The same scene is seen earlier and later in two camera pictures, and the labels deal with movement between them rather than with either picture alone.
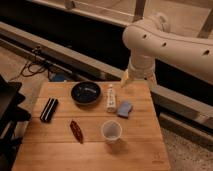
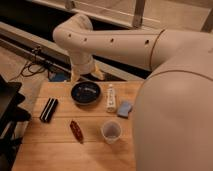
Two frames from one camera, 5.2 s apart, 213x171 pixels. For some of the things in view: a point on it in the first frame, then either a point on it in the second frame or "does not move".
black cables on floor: x=34 y=67 does not move
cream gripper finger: x=125 y=77 → x=75 y=77
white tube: x=111 y=99 does not move
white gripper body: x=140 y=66 → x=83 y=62
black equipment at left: x=10 y=114 does not move
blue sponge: x=124 y=109 does not move
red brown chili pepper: x=77 y=131 does not move
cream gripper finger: x=152 y=82 → x=98 y=73
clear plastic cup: x=111 y=131 does not move
